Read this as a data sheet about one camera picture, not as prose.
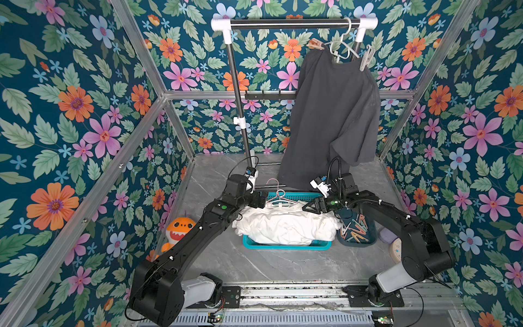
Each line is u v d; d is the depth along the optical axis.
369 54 0.53
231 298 0.74
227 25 0.54
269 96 0.93
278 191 0.91
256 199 0.72
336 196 0.75
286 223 0.82
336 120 0.71
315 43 0.66
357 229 0.90
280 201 0.86
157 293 0.39
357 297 0.73
